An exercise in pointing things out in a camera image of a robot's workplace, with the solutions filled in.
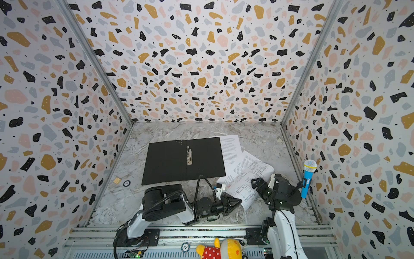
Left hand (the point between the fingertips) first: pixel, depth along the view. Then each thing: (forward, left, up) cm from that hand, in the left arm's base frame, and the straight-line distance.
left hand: (244, 203), depth 73 cm
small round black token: (+15, +63, -12) cm, 66 cm away
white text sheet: (+38, +2, -12) cm, 40 cm away
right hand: (+13, -8, -6) cm, 16 cm away
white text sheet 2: (+29, -6, -12) cm, 32 cm away
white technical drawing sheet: (+9, -1, -6) cm, 10 cm away
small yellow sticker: (+17, +69, -12) cm, 72 cm away
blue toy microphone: (+10, -28, +15) cm, 33 cm away
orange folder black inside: (+30, +36, -12) cm, 48 cm away
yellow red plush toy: (-17, +8, -4) cm, 19 cm away
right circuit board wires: (-18, -10, -13) cm, 24 cm away
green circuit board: (-17, +48, -12) cm, 52 cm away
